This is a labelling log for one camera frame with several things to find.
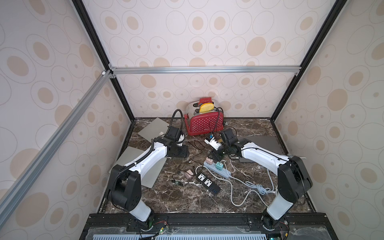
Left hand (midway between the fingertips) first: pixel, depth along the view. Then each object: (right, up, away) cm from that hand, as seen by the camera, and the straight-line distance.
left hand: (189, 152), depth 86 cm
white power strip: (+21, -13, +3) cm, 25 cm away
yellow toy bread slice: (+11, +28, +14) cm, 34 cm away
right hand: (+12, -2, +2) cm, 13 cm away
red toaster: (+5, +18, +14) cm, 23 cm away
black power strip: (+11, -18, -2) cm, 21 cm away
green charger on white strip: (+18, -8, 0) cm, 19 cm away
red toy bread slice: (+11, +34, +16) cm, 39 cm away
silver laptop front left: (-23, -14, +4) cm, 28 cm away
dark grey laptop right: (+58, +3, +23) cm, 62 cm away
